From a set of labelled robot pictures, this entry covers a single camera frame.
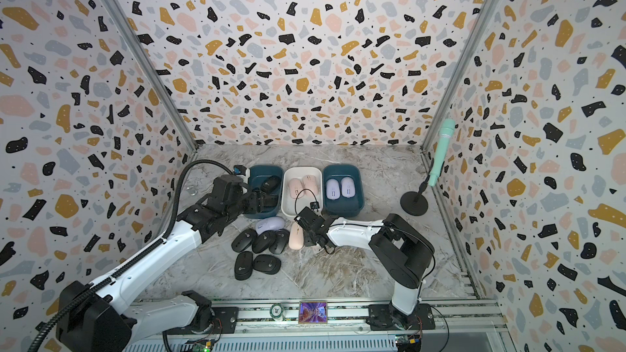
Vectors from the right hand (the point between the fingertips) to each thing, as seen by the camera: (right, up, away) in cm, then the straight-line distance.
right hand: (316, 235), depth 92 cm
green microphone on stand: (+41, +11, +9) cm, 44 cm away
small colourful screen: (0, -19, -17) cm, 25 cm away
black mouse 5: (-16, -7, -10) cm, 20 cm away
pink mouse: (-7, 0, -2) cm, 8 cm away
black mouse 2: (-18, 0, -6) cm, 19 cm away
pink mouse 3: (-9, +18, +12) cm, 23 cm away
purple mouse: (-17, +4, 0) cm, 18 cm away
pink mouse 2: (-3, +19, +14) cm, 24 cm away
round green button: (-10, -16, -22) cm, 29 cm away
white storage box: (-11, +9, +11) cm, 18 cm away
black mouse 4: (-24, -7, -9) cm, 27 cm away
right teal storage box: (+11, +9, +11) cm, 18 cm away
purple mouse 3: (+13, +17, +11) cm, 24 cm away
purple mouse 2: (+7, +17, +11) cm, 21 cm away
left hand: (-17, +17, -11) cm, 26 cm away
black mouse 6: (-20, +19, +12) cm, 30 cm away
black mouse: (-26, 0, -4) cm, 26 cm away
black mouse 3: (-13, -1, -4) cm, 13 cm away
